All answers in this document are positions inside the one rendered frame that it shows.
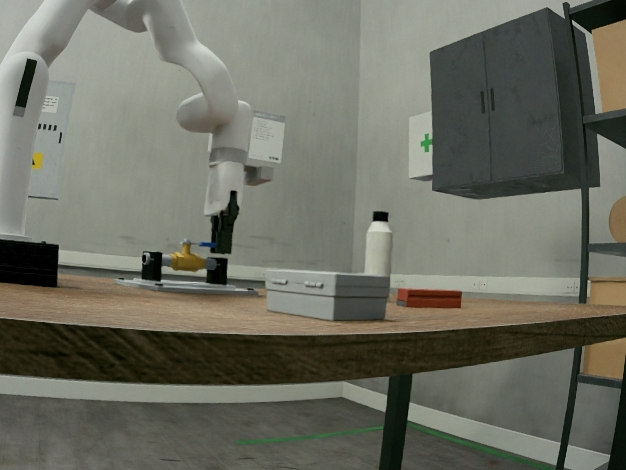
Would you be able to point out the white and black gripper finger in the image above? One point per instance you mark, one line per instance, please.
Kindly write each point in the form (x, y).
(214, 228)
(226, 228)

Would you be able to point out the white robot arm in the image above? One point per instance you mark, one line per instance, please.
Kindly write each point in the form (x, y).
(24, 80)

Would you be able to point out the grey plastic case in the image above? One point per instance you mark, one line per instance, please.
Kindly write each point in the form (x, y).
(327, 295)

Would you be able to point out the ball valve with blue handle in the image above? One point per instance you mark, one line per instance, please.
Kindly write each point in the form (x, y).
(152, 263)

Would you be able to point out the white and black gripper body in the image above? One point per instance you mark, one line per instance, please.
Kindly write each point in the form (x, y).
(223, 177)

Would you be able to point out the white bottle with black cap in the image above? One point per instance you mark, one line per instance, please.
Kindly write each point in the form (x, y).
(379, 246)

